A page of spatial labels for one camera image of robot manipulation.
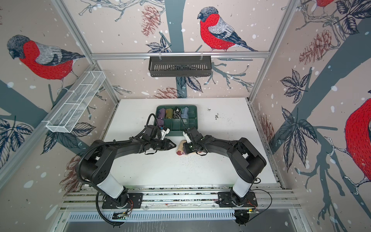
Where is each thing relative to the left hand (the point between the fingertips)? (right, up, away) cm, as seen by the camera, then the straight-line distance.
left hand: (174, 146), depth 88 cm
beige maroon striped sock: (+4, -3, +2) cm, 5 cm away
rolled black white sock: (0, +20, +16) cm, 26 cm away
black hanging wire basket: (+2, +56, +19) cm, 59 cm away
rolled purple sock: (-10, +20, +16) cm, 28 cm away
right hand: (+6, -3, +3) cm, 7 cm away
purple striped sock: (-11, +16, +13) cm, 23 cm away
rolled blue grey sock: (+6, +22, +17) cm, 28 cm away
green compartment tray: (+1, +10, +16) cm, 19 cm away
